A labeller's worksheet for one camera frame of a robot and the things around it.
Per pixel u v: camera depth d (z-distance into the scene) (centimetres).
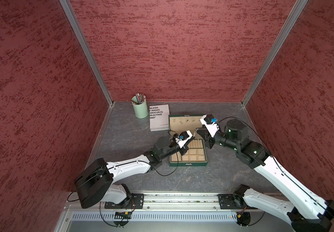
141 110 106
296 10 72
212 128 56
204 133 59
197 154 86
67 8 71
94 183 42
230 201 74
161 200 76
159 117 107
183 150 64
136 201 74
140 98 104
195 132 65
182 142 63
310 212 38
